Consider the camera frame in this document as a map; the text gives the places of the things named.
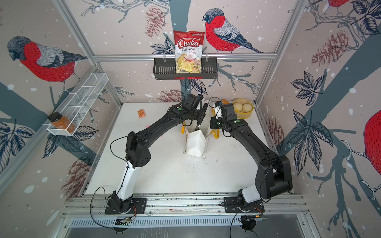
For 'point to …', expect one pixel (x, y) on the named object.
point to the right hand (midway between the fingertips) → (210, 119)
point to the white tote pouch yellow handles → (196, 143)
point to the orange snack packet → (141, 113)
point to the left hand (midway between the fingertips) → (206, 112)
